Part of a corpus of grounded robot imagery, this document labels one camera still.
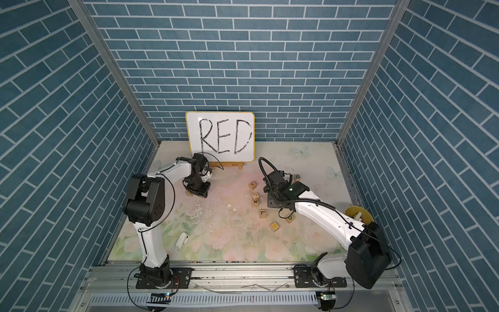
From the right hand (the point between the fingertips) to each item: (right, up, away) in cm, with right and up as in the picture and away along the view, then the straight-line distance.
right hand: (275, 200), depth 83 cm
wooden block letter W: (-9, -3, +9) cm, 13 cm away
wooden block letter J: (-9, 0, +13) cm, 16 cm away
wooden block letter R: (-42, +1, +12) cm, 44 cm away
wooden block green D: (+7, -9, +4) cm, 12 cm away
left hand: (-33, 0, +14) cm, 36 cm away
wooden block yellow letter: (0, -12, +1) cm, 12 cm away
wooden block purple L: (-5, -7, +6) cm, 10 cm away
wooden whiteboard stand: (-17, +15, +23) cm, 32 cm away
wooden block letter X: (-11, +5, +16) cm, 20 cm away
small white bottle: (-39, -16, -3) cm, 42 cm away
